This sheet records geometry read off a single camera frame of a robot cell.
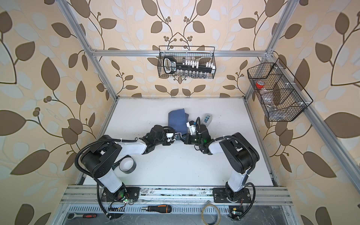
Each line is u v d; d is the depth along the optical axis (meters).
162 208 0.69
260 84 0.89
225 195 0.73
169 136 0.81
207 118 1.01
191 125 0.85
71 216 0.68
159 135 0.74
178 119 1.00
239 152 0.49
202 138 0.75
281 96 0.74
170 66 0.85
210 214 0.69
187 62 0.82
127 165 0.82
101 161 0.47
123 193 0.68
